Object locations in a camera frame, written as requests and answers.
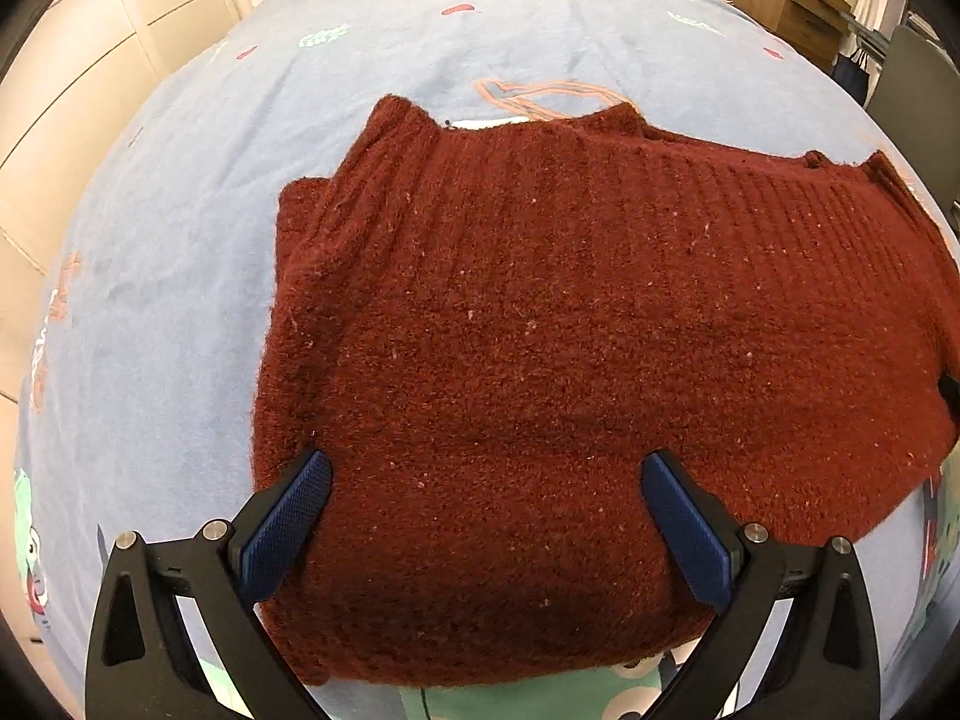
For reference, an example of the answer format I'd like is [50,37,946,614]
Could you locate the cream wardrobe doors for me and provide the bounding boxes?
[0,0,298,691]

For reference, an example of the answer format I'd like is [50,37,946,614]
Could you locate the dark red knit sweater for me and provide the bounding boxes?
[252,96,958,688]

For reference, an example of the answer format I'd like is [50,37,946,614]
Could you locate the wooden drawer cabinet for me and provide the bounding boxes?
[727,0,853,73]

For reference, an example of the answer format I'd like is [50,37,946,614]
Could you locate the dark blue bag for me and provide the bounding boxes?
[832,55,869,106]

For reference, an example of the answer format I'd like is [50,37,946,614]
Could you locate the blue dinosaur print bedsheet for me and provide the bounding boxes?
[14,0,958,718]

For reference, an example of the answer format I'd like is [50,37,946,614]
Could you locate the grey chair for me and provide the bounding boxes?
[867,26,958,205]

